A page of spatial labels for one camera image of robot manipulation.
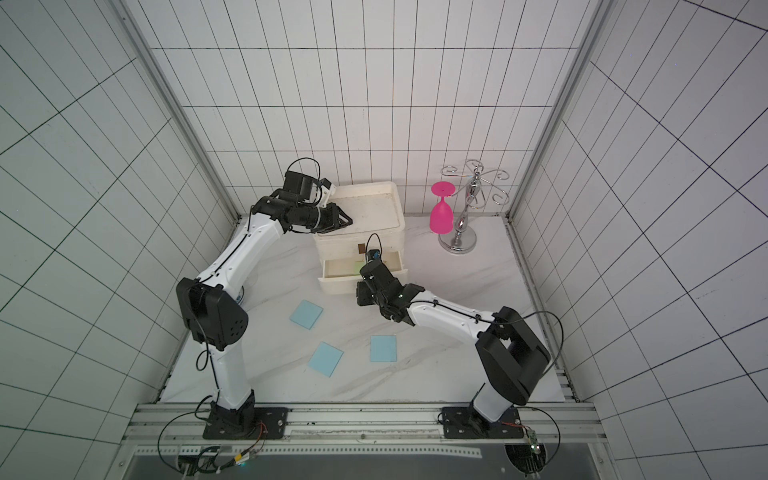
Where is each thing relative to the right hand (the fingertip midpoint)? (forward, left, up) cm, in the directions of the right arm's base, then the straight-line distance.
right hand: (351, 288), depth 85 cm
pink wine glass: (+27, -27, +2) cm, 39 cm away
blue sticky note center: (-12, -10, -12) cm, 20 cm away
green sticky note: (+10, 0, -4) cm, 11 cm away
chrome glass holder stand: (+31, -38, -12) cm, 50 cm away
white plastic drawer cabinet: (+22, -5, +12) cm, 25 cm away
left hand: (+13, +1, +13) cm, 18 cm away
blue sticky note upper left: (-4, +15, -11) cm, 19 cm away
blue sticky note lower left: (-17, +6, -11) cm, 21 cm away
